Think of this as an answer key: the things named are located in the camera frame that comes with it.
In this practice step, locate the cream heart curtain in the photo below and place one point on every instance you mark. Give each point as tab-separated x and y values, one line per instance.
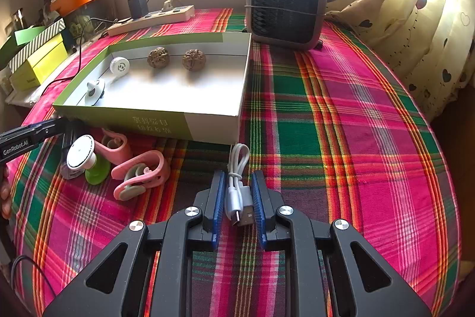
428	44

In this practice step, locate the green bottle white cap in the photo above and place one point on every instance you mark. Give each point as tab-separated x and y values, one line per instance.
83	157

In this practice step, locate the small beige figurine plug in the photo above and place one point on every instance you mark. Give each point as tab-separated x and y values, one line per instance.
171	4

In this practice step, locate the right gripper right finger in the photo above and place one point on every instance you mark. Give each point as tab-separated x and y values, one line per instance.
331	270

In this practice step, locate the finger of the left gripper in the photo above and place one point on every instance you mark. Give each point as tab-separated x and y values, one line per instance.
23	139

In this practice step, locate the person left hand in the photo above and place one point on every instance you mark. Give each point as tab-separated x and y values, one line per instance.
5	192

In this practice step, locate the green paper box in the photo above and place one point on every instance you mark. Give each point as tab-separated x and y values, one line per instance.
15	42

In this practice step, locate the pink plaid tablecloth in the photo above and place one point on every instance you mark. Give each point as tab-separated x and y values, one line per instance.
332	129

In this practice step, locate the pink clip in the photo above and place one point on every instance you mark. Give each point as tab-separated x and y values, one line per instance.
145	171
114	147

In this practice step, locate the white black space heater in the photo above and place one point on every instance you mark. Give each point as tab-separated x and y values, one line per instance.
294	24

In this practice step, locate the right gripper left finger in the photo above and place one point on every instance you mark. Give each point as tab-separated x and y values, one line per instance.
147	266

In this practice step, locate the white side shelf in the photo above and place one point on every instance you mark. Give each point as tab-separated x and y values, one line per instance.
27	99

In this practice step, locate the brown walnut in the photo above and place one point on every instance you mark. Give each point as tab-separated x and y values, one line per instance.
158	58
194	60

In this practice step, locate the striped box lid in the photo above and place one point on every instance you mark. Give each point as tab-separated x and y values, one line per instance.
34	45

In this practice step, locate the beige power strip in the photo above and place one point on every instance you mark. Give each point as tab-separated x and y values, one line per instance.
175	15

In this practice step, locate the small white knob holder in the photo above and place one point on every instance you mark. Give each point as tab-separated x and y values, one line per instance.
94	92

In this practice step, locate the black charger adapter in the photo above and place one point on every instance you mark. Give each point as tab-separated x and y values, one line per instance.
138	8

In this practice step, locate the yellow shoe box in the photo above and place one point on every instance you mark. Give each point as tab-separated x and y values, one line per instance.
39	65

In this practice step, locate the brown walnut in box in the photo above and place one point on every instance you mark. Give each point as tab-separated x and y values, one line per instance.
194	60

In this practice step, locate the green white shallow box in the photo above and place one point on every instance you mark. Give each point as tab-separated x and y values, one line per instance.
172	102

